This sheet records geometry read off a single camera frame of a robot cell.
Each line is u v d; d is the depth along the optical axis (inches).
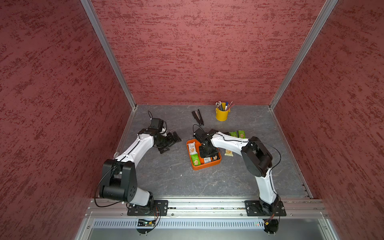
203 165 33.4
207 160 35.3
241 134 40.6
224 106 42.8
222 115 42.3
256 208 28.9
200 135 29.9
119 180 16.8
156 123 27.8
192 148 36.3
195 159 34.7
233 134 40.7
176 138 31.7
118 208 29.3
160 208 29.2
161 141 28.9
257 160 20.6
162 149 31.0
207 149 30.9
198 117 43.6
